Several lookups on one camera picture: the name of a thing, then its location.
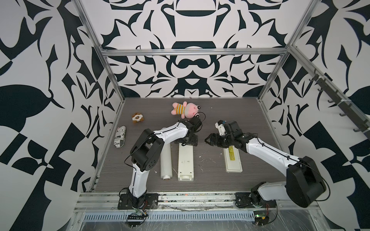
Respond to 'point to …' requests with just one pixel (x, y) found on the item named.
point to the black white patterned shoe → (120, 136)
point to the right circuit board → (260, 218)
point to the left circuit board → (134, 219)
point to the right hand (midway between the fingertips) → (208, 139)
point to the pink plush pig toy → (188, 110)
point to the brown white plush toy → (138, 117)
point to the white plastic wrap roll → (165, 161)
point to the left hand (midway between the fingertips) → (187, 139)
